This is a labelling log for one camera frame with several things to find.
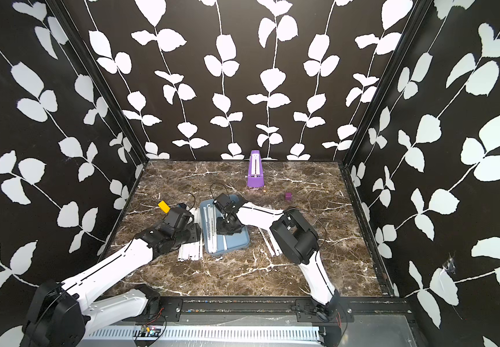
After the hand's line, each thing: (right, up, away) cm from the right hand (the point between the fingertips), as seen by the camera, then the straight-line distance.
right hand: (218, 230), depth 92 cm
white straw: (-7, +6, +7) cm, 12 cm away
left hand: (-7, +2, -7) cm, 10 cm away
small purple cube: (+32, +14, +12) cm, 37 cm away
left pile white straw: (-10, -8, -4) cm, 13 cm away
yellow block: (-27, +9, +8) cm, 30 cm away
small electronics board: (-19, -29, -21) cm, 41 cm away
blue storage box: (+4, -5, -3) cm, 7 cm away
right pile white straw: (+25, -7, -4) cm, 26 cm away
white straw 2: (-3, 0, +1) cm, 3 cm away
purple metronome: (+16, +23, +16) cm, 32 cm away
